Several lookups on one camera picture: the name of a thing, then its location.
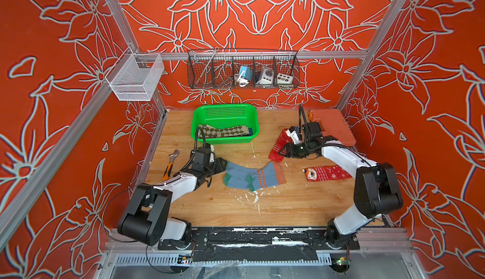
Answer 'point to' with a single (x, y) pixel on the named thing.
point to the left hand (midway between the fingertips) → (224, 162)
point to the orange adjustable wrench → (168, 172)
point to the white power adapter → (266, 77)
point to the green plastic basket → (222, 115)
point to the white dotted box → (283, 79)
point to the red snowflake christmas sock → (283, 139)
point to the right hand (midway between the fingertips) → (279, 152)
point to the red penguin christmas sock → (325, 173)
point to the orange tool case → (333, 123)
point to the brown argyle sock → (230, 131)
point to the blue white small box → (247, 73)
